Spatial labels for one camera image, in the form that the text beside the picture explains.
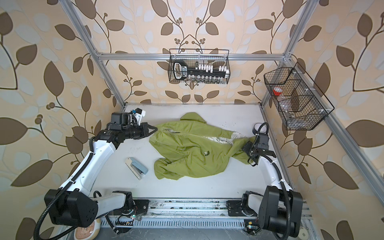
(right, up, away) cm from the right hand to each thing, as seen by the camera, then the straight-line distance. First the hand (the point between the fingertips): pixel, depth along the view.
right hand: (249, 150), depth 87 cm
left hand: (-51, +14, -11) cm, 55 cm away
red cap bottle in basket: (+13, +34, -7) cm, 37 cm away
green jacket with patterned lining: (-33, +1, +5) cm, 34 cm away
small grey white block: (-66, -10, -1) cm, 66 cm away
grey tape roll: (+10, +13, +15) cm, 22 cm away
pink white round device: (-80, -33, -20) cm, 89 cm away
